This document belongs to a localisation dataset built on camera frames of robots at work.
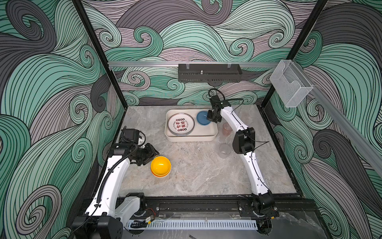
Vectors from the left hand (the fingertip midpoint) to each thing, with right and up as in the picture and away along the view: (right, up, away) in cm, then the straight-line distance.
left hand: (157, 153), depth 75 cm
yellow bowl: (+1, -9, +7) cm, 12 cm away
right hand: (+33, +18, +32) cm, 49 cm away
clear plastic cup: (+40, -2, +17) cm, 44 cm away
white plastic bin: (+31, +7, +30) cm, 44 cm away
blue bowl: (+26, +19, +32) cm, 46 cm away
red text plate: (+11, +14, +31) cm, 36 cm away
